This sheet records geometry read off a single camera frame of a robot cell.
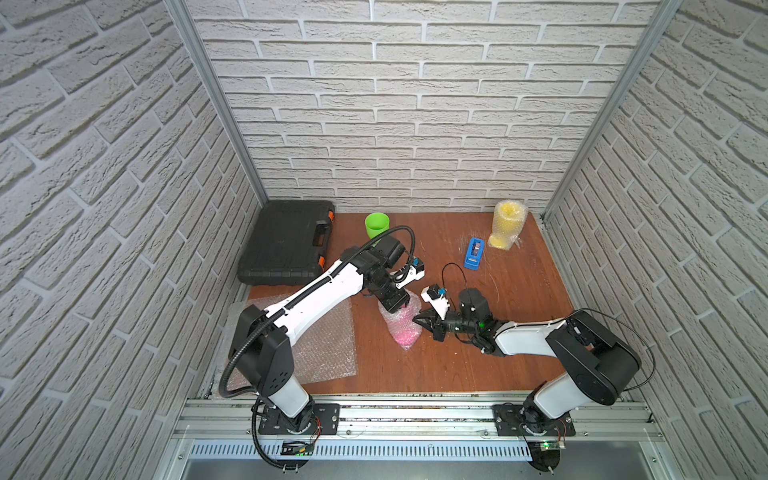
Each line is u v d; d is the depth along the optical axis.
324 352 0.85
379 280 0.59
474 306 0.68
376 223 0.98
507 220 0.97
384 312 0.72
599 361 0.45
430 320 0.78
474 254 1.03
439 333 0.77
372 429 0.73
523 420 0.67
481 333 0.70
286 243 1.00
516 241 1.05
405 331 0.85
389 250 0.63
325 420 0.74
